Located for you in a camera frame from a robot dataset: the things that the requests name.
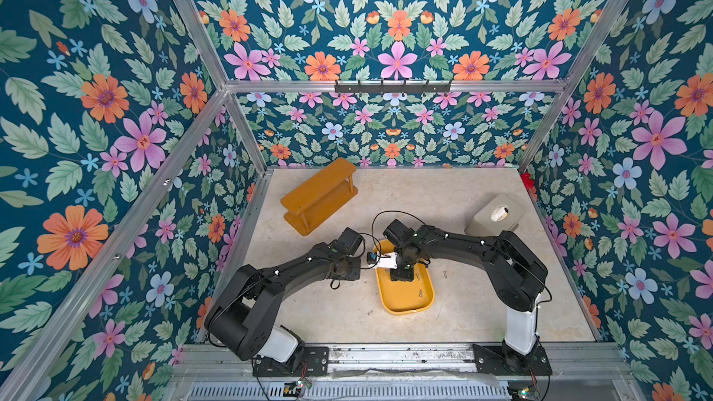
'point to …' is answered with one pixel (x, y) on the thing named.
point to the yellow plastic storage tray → (404, 297)
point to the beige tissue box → (501, 213)
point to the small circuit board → (294, 388)
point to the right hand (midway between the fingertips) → (394, 268)
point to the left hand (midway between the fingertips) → (357, 270)
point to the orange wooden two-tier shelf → (313, 202)
